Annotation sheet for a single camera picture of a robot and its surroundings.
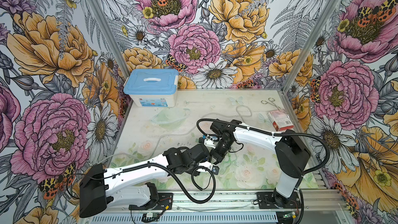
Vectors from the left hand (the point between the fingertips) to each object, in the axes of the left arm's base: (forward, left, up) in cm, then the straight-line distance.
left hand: (196, 160), depth 77 cm
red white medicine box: (+27, -53, -5) cm, 59 cm away
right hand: (-4, -8, 0) cm, 8 cm away
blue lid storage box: (+44, +29, +7) cm, 53 cm away
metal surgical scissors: (+44, -53, -8) cm, 69 cm away
